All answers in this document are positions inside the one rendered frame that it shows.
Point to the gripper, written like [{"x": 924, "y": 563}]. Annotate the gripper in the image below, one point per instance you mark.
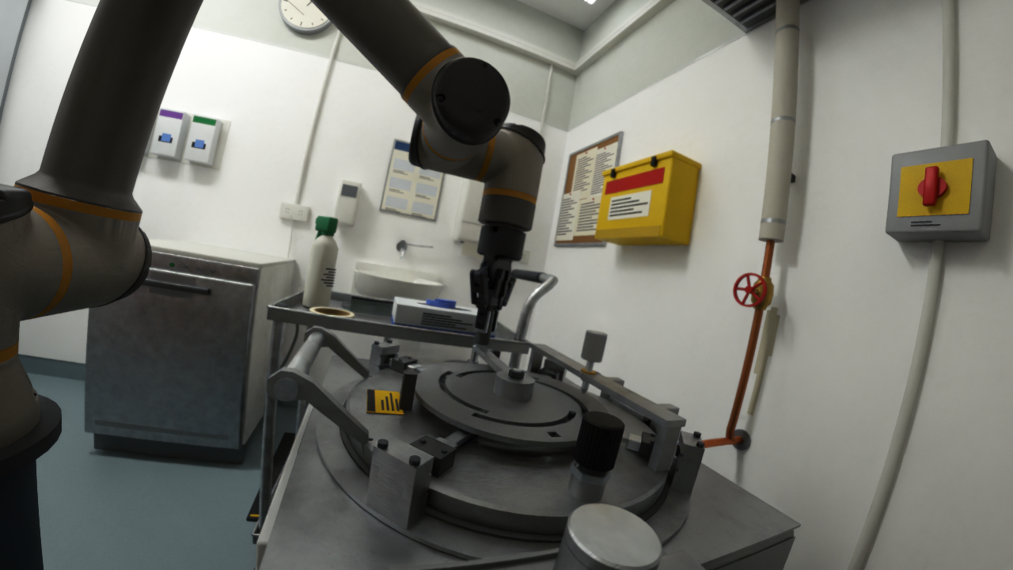
[{"x": 500, "y": 247}]

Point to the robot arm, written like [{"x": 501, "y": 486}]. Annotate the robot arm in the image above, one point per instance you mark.
[{"x": 103, "y": 119}]

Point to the black interlock pin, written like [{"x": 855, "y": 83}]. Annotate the black interlock pin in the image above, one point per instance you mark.
[{"x": 408, "y": 389}]

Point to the black ribbed vent knob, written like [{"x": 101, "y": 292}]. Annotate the black ribbed vent knob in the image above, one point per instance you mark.
[{"x": 598, "y": 443}]

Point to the grey round sterilizer lid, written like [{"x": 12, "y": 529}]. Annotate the grey round sterilizer lid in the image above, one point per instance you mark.
[{"x": 491, "y": 491}]

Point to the grey steel sterilizer body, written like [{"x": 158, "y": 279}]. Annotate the grey steel sterilizer body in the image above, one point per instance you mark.
[{"x": 332, "y": 522}]

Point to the ceiling vent grille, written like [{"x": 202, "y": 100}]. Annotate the ceiling vent grille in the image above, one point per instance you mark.
[{"x": 740, "y": 11}]

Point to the white blue box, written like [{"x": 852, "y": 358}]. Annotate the white blue box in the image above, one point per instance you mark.
[{"x": 434, "y": 313}]

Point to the small grey cylinder weight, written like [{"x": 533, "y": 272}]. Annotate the small grey cylinder weight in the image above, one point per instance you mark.
[{"x": 593, "y": 346}]

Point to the steel trolley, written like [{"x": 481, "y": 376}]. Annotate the steel trolley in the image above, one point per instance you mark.
[{"x": 372, "y": 324}]

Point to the brown notice board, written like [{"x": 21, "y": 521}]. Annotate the brown notice board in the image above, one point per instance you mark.
[{"x": 582, "y": 190}]

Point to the yellow black label plate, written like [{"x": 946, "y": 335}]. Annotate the yellow black label plate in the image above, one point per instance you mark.
[{"x": 382, "y": 403}]

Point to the beige tape roll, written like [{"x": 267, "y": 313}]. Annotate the beige tape roll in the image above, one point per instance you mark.
[{"x": 331, "y": 312}]

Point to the white soap dispenser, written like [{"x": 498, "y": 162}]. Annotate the white soap dispenser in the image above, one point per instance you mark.
[{"x": 348, "y": 203}]

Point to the white bottle green cap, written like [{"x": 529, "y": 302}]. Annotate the white bottle green cap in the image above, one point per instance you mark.
[{"x": 320, "y": 269}]

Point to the grey clamp block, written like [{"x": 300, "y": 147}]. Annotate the grey clamp block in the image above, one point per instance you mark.
[{"x": 397, "y": 484}]

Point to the red valve wheel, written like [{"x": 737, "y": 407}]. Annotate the red valve wheel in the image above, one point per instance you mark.
[{"x": 750, "y": 290}]

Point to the orange pipe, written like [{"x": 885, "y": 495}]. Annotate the orange pipe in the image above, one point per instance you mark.
[{"x": 748, "y": 356}]

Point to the large grey cylinder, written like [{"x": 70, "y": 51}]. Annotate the large grey cylinder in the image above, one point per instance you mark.
[{"x": 608, "y": 540}]

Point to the steel cabinet machine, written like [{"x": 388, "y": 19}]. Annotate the steel cabinet machine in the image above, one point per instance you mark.
[{"x": 174, "y": 356}]

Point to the white dispenser green top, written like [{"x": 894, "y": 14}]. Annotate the white dispenser green top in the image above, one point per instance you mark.
[{"x": 202, "y": 141}]

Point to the white insulated pipe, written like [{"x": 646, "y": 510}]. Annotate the white insulated pipe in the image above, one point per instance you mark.
[{"x": 779, "y": 119}]

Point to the white dispenser purple top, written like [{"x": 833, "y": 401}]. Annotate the white dispenser purple top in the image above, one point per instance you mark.
[{"x": 168, "y": 134}]

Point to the white wall sink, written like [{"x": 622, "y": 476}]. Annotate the white wall sink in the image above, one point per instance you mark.
[{"x": 396, "y": 281}]

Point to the steel wall tap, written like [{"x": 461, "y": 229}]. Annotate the steel wall tap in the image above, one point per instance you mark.
[{"x": 405, "y": 247}]

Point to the blue framed wall poster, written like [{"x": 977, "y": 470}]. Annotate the blue framed wall poster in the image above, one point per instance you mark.
[{"x": 411, "y": 182}]

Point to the grey parking rail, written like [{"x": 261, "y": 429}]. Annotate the grey parking rail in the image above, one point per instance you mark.
[{"x": 625, "y": 400}]

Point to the yellow wall box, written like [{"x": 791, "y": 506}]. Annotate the yellow wall box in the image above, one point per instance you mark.
[{"x": 645, "y": 199}]

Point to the white wall socket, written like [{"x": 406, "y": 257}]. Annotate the white wall socket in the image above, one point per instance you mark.
[{"x": 294, "y": 212}]

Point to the round wall clock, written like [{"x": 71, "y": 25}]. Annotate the round wall clock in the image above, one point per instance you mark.
[{"x": 303, "y": 12}]

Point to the white wall conduit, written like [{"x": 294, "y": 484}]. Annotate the white wall conduit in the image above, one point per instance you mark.
[{"x": 918, "y": 356}]

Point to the grey switch box red knob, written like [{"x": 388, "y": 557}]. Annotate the grey switch box red knob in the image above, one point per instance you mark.
[{"x": 940, "y": 191}]

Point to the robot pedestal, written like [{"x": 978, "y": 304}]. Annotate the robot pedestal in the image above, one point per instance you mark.
[{"x": 24, "y": 507}]

